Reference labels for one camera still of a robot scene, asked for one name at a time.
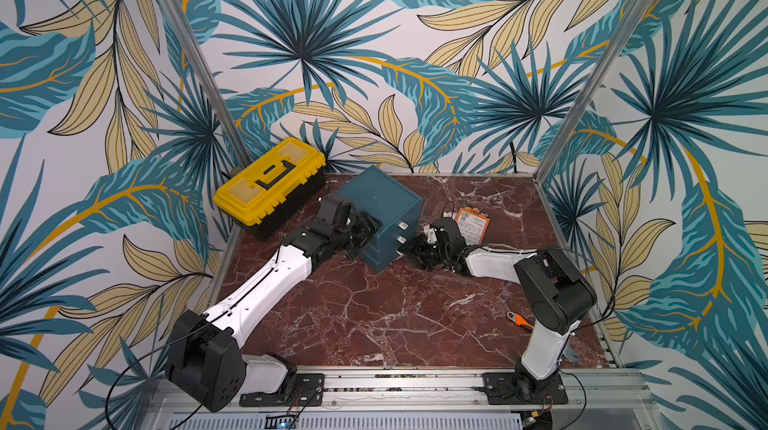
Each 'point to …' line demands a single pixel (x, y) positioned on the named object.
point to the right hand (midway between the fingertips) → (399, 250)
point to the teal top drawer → (404, 222)
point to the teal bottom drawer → (389, 256)
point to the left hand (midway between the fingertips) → (379, 234)
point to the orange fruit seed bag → (473, 224)
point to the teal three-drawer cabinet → (396, 207)
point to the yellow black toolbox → (272, 191)
